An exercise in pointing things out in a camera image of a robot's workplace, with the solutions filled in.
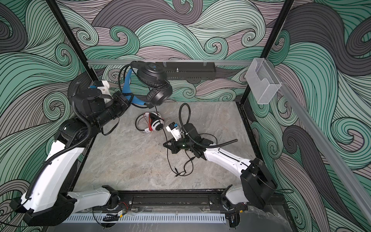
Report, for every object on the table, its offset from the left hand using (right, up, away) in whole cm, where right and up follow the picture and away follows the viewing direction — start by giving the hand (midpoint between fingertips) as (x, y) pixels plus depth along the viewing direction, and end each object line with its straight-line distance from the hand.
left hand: (134, 92), depth 58 cm
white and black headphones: (+2, -14, +39) cm, 41 cm away
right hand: (+10, -26, +18) cm, 33 cm away
